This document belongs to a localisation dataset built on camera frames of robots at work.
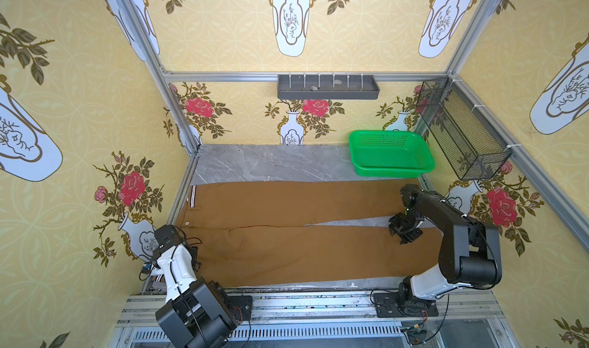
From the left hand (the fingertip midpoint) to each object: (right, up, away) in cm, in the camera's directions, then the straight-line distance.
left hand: (190, 263), depth 82 cm
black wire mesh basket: (+96, +41, -6) cm, 105 cm away
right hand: (+76, +8, +7) cm, 76 cm away
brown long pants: (+25, +9, +5) cm, 27 cm away
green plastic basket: (+85, +41, +36) cm, 101 cm away
